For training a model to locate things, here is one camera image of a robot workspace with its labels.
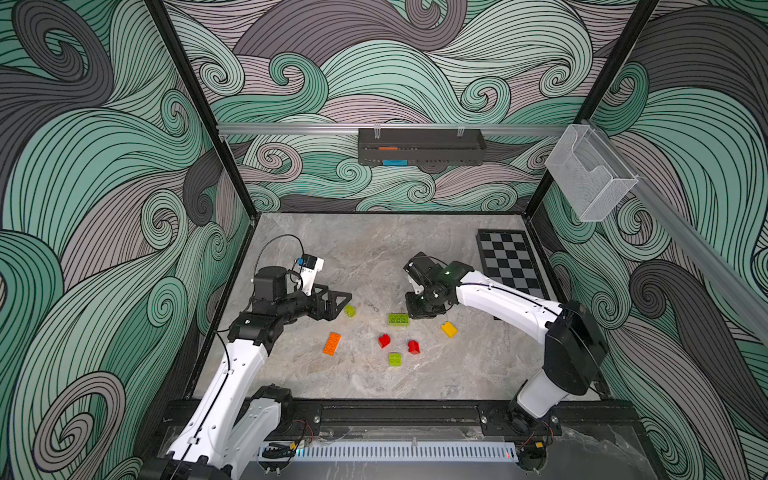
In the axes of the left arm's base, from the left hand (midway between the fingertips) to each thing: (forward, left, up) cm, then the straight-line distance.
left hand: (337, 290), depth 75 cm
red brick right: (-8, -21, -17) cm, 28 cm away
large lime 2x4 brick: (+1, -17, -19) cm, 26 cm away
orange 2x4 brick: (-6, +3, -19) cm, 21 cm away
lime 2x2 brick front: (-11, -15, -19) cm, 27 cm away
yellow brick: (-2, -32, -20) cm, 38 cm away
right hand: (0, -21, -12) cm, 24 cm away
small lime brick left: (+3, -2, -18) cm, 19 cm away
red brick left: (-5, -12, -19) cm, 23 cm away
